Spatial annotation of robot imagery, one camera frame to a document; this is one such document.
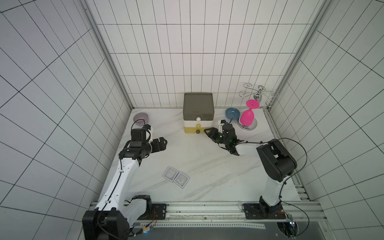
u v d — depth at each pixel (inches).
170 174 33.9
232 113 44.8
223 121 35.3
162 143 28.6
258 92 34.5
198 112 35.5
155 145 27.9
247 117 35.9
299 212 25.9
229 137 29.5
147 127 28.3
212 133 32.9
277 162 19.8
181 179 32.9
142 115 42.4
